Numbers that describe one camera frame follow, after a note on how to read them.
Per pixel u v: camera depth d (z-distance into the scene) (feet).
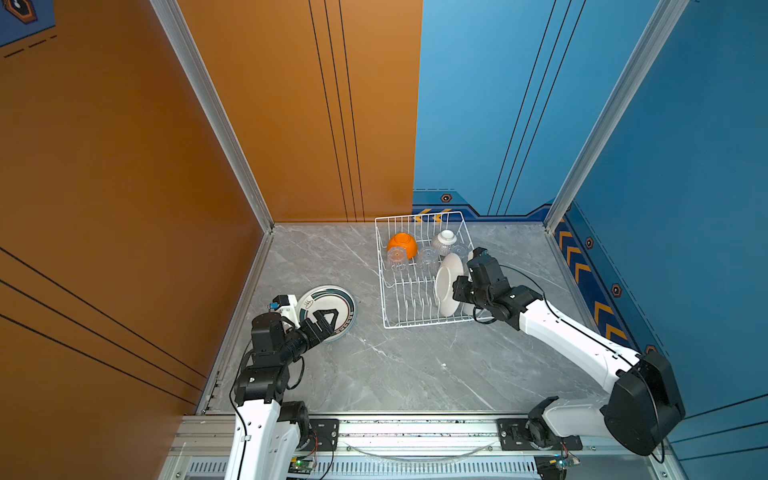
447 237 3.49
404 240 3.49
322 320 2.22
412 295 3.17
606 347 1.49
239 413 1.61
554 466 2.31
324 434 2.43
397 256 3.18
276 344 1.91
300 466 2.31
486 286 2.04
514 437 2.38
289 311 2.27
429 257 3.45
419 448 2.39
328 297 3.17
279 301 2.25
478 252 2.46
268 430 1.58
